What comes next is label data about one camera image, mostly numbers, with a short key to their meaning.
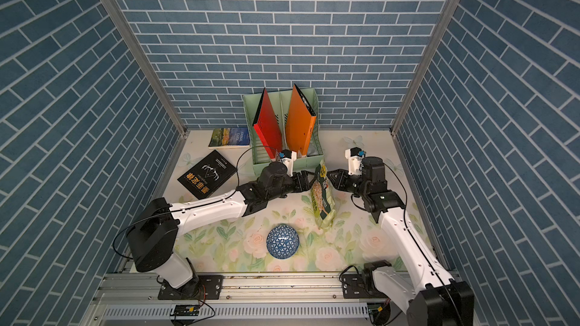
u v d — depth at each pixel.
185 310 0.72
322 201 0.81
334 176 0.78
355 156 0.70
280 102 1.02
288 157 0.73
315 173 0.82
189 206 0.49
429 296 0.39
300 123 0.87
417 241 0.46
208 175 0.99
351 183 0.67
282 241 0.83
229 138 1.16
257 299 0.72
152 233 0.44
